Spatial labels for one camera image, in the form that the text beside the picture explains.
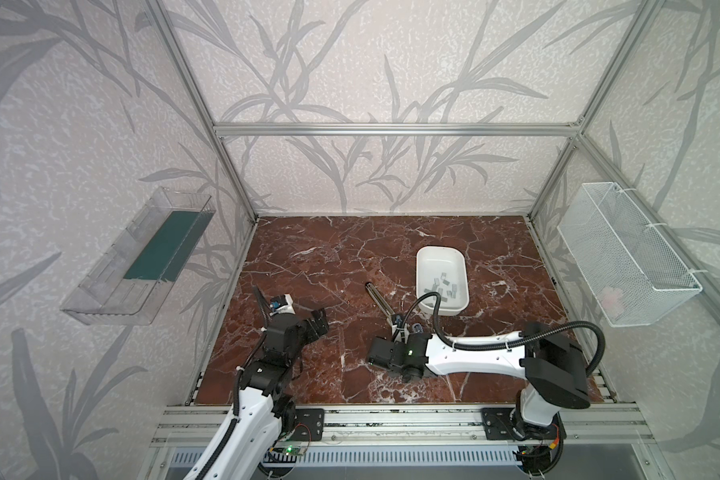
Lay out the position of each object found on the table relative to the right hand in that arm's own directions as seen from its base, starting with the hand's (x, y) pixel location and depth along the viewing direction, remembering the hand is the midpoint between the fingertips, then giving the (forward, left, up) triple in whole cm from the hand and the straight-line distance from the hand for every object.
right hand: (395, 351), depth 83 cm
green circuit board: (-23, +26, -2) cm, 34 cm away
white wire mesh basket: (+5, -49, +32) cm, 58 cm away
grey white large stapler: (+16, +4, -1) cm, 16 cm away
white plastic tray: (+29, -18, -3) cm, 34 cm away
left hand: (+10, +22, +8) cm, 25 cm away
